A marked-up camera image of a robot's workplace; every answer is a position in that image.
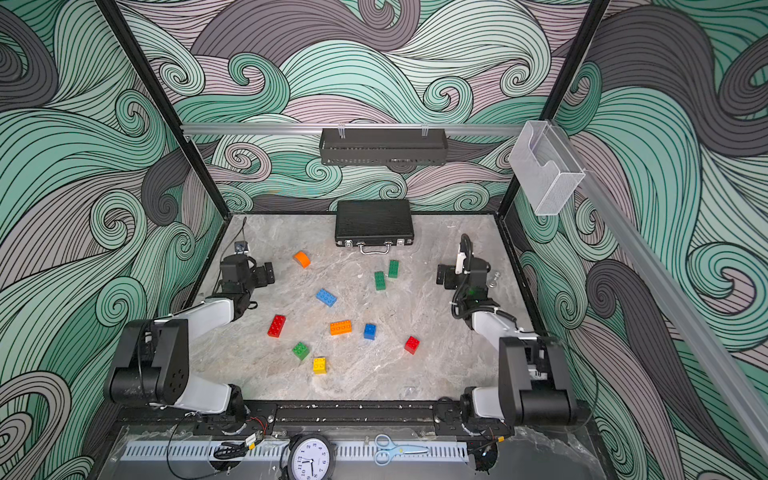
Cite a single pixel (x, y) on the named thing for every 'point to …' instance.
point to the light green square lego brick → (301, 350)
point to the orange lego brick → (341, 327)
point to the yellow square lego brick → (320, 366)
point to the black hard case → (374, 225)
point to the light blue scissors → (383, 456)
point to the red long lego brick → (276, 326)
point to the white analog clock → (311, 457)
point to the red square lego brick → (411, 345)
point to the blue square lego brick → (370, 331)
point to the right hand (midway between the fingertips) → (454, 263)
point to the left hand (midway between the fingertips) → (252, 262)
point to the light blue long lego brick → (326, 297)
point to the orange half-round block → (302, 259)
